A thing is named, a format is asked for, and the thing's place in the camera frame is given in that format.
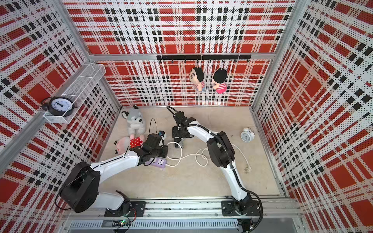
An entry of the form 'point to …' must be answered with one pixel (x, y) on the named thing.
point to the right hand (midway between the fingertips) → (180, 133)
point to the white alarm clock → (247, 135)
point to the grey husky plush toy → (135, 120)
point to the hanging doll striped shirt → (196, 76)
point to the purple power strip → (159, 162)
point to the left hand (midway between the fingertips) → (169, 148)
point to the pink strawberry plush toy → (123, 144)
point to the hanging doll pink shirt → (220, 75)
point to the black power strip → (181, 143)
